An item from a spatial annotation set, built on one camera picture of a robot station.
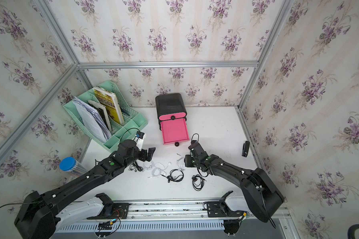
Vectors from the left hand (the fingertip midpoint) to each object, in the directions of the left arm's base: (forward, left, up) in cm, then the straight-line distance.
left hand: (150, 147), depth 81 cm
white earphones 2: (-7, -4, -13) cm, 16 cm away
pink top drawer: (+21, -12, +2) cm, 24 cm away
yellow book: (+29, +28, +9) cm, 42 cm away
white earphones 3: (-7, -16, -13) cm, 22 cm away
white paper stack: (+13, +34, +7) cm, 37 cm away
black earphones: (-5, +10, -14) cm, 18 cm away
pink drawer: (+16, -13, -7) cm, 22 cm away
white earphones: (-5, +3, -14) cm, 15 cm away
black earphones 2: (-11, -14, -13) cm, 22 cm away
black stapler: (+4, -59, -11) cm, 60 cm away
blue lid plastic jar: (-11, +37, +3) cm, 38 cm away
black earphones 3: (-15, -27, -13) cm, 33 cm away
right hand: (-3, -22, -11) cm, 25 cm away
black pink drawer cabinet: (+29, -11, +3) cm, 31 cm away
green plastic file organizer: (+24, +31, 0) cm, 39 cm away
